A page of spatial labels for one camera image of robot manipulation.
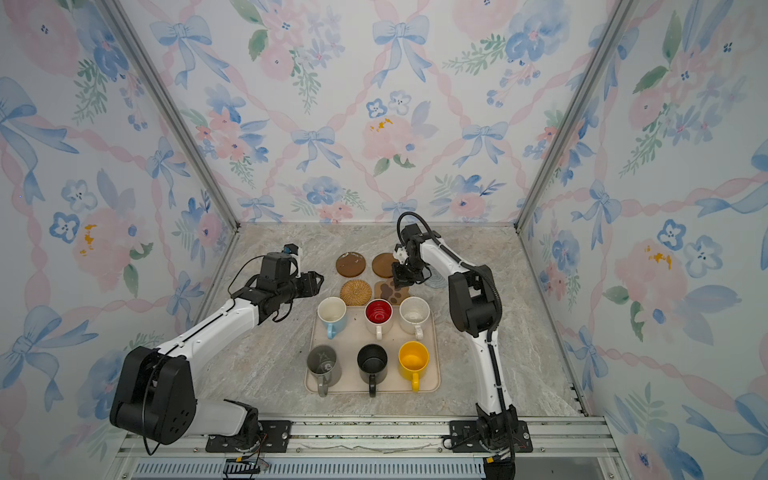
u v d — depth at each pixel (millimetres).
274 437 733
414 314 942
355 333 916
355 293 1005
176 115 876
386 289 1012
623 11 679
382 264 1078
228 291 1010
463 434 742
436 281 872
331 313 938
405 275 902
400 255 973
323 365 822
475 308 609
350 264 1070
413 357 851
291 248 781
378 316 931
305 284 781
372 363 830
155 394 415
